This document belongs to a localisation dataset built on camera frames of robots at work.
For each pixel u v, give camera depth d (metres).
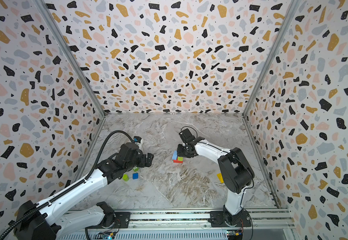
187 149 0.69
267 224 0.73
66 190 0.45
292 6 0.71
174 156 0.93
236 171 0.49
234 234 0.72
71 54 0.86
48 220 0.39
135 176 0.89
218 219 0.74
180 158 0.92
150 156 0.73
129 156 0.61
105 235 0.70
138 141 0.71
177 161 0.93
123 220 0.73
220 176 0.71
